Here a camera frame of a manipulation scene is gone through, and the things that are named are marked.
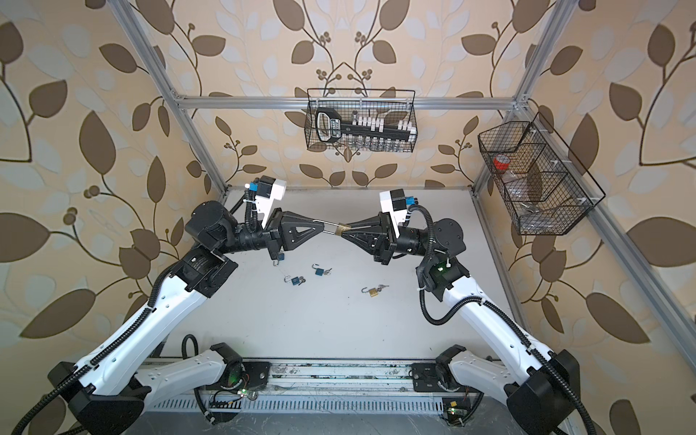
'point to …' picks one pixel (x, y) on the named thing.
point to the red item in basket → (501, 161)
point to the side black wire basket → (546, 185)
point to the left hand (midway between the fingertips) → (321, 231)
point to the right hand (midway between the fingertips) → (345, 235)
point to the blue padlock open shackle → (318, 271)
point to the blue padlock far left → (281, 257)
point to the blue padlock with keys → (295, 281)
